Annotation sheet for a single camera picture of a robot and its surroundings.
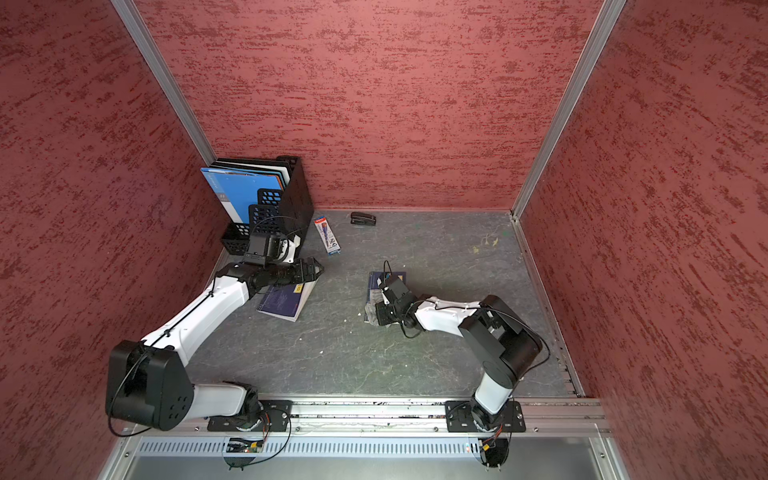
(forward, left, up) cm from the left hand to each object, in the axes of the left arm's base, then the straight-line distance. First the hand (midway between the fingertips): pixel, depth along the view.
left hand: (311, 276), depth 85 cm
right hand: (-6, -21, -14) cm, 26 cm away
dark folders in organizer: (+29, +12, +17) cm, 35 cm away
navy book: (-4, +9, -9) cm, 13 cm away
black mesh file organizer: (+15, +10, +12) cm, 21 cm away
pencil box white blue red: (+27, +2, -13) cm, 30 cm away
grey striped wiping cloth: (-5, -17, -12) cm, 22 cm away
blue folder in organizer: (+25, +25, +11) cm, 37 cm away
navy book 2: (+5, -17, -13) cm, 22 cm away
